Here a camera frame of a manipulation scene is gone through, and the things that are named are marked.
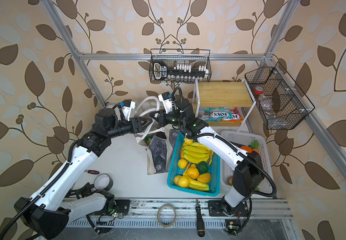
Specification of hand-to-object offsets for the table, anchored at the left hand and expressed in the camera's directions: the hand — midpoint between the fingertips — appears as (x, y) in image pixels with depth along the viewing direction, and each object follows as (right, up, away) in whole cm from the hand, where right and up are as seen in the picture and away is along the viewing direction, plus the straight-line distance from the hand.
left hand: (150, 120), depth 67 cm
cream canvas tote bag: (+3, -8, +3) cm, 9 cm away
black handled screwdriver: (+23, -49, +1) cm, 54 cm away
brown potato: (+40, -33, +13) cm, 53 cm away
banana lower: (+21, -33, +10) cm, 41 cm away
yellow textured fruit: (+21, -28, +14) cm, 38 cm away
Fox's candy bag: (+43, +3, +21) cm, 48 cm away
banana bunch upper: (+23, -20, +23) cm, 38 cm away
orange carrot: (+58, -16, +22) cm, 64 cm away
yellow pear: (+18, -13, +22) cm, 32 cm away
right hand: (0, +3, +3) cm, 4 cm away
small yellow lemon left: (+15, -25, +18) cm, 34 cm away
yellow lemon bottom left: (+14, -31, +9) cm, 35 cm away
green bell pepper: (+26, -26, +16) cm, 40 cm away
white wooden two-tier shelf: (+36, +14, +14) cm, 41 cm away
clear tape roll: (+3, -45, +3) cm, 46 cm away
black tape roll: (-30, -35, +17) cm, 50 cm away
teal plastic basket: (+32, -28, +15) cm, 45 cm away
